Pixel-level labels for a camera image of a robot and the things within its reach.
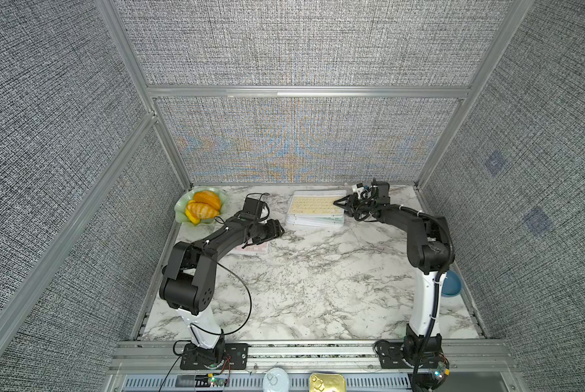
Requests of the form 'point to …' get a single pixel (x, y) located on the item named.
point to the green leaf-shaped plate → (180, 203)
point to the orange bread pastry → (204, 205)
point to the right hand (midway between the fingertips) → (334, 197)
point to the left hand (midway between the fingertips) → (282, 230)
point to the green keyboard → (332, 220)
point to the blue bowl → (452, 285)
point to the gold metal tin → (326, 382)
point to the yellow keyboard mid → (316, 202)
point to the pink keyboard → (261, 247)
